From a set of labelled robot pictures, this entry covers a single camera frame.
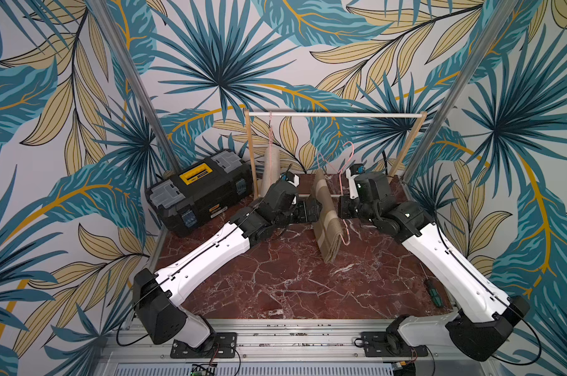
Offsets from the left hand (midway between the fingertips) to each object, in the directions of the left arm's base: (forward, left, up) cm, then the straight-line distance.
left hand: (310, 210), depth 72 cm
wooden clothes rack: (+45, +11, +5) cm, 46 cm away
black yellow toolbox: (+16, +40, -12) cm, 44 cm away
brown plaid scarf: (0, -7, -10) cm, 12 cm away
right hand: (0, -4, +2) cm, 5 cm away
